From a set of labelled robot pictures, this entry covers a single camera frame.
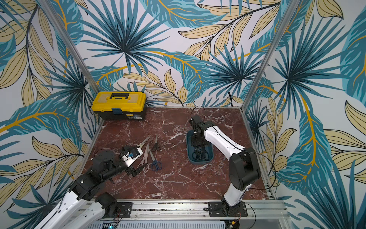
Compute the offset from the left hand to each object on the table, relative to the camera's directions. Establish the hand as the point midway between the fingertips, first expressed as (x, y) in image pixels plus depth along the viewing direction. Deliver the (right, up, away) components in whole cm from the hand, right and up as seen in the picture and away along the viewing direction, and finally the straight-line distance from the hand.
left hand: (140, 156), depth 72 cm
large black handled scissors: (+31, -4, +21) cm, 38 cm away
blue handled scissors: (+5, -10, +16) cm, 20 cm away
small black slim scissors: (+3, 0, +24) cm, 24 cm away
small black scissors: (+36, -5, +21) cm, 43 cm away
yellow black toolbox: (-22, +28, +24) cm, 43 cm away
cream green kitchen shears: (-7, +2, +26) cm, 27 cm away
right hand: (+30, +4, +16) cm, 34 cm away
